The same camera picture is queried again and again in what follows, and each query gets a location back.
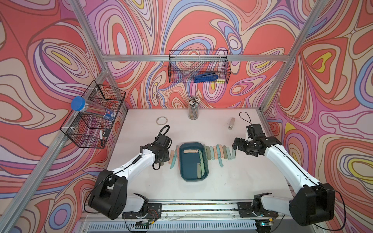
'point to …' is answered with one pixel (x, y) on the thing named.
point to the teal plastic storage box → (188, 162)
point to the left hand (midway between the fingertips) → (165, 157)
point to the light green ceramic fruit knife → (205, 158)
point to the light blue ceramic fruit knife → (174, 158)
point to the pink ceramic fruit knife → (178, 155)
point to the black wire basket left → (85, 129)
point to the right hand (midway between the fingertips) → (240, 151)
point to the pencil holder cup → (193, 108)
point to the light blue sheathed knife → (229, 155)
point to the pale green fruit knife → (202, 166)
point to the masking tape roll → (156, 121)
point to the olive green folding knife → (208, 150)
